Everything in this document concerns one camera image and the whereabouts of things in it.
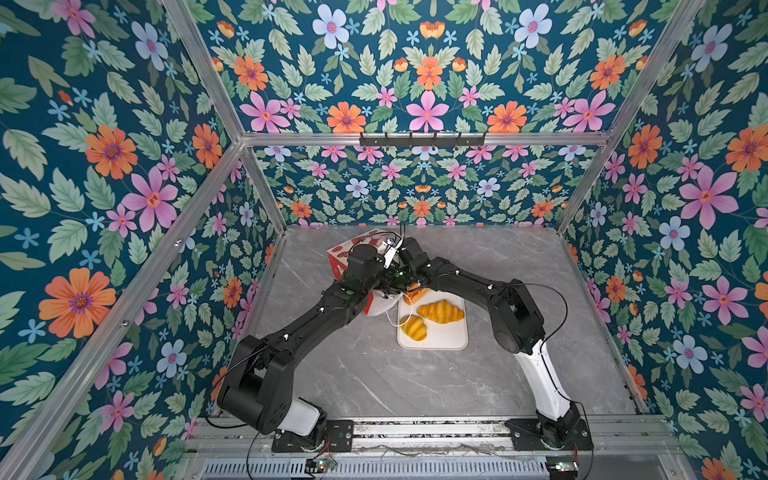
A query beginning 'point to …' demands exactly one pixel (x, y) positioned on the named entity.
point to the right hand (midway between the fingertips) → (369, 283)
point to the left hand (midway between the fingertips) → (395, 243)
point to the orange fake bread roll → (441, 311)
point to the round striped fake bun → (414, 327)
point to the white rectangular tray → (436, 322)
